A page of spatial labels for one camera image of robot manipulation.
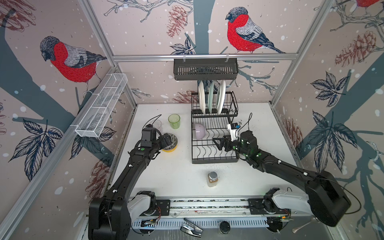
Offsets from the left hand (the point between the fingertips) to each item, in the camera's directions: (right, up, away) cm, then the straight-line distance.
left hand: (164, 139), depth 83 cm
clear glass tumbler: (-9, +7, +19) cm, 23 cm away
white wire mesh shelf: (-31, +11, -12) cm, 36 cm away
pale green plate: (+26, +23, -7) cm, 36 cm away
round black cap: (+30, -33, -23) cm, 50 cm away
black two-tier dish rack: (+24, -9, +9) cm, 27 cm away
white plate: (+22, +24, -6) cm, 33 cm away
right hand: (+30, 0, -2) cm, 30 cm away
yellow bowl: (+2, -9, +7) cm, 11 cm away
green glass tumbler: (+3, +10, +23) cm, 25 cm away
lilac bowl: (+21, +4, +8) cm, 22 cm away
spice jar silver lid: (+27, -17, -9) cm, 33 cm away
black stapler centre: (+16, -38, -17) cm, 45 cm away
